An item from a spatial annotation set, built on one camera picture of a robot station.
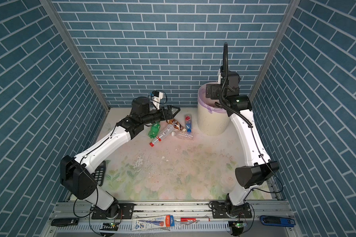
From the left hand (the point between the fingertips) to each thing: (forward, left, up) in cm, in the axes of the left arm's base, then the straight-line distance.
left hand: (174, 110), depth 75 cm
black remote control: (-44, +51, -28) cm, 73 cm away
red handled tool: (-44, -10, -31) cm, 54 cm away
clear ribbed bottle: (+5, -7, -31) cm, 32 cm away
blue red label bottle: (+14, -9, -27) cm, 32 cm away
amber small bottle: (+14, 0, -28) cm, 31 cm away
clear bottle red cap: (+5, +8, -28) cm, 29 cm away
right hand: (+8, -20, +10) cm, 24 cm away
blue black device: (-45, -48, -27) cm, 72 cm away
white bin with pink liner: (+4, -22, -12) cm, 26 cm away
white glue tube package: (-44, +10, -31) cm, 55 cm away
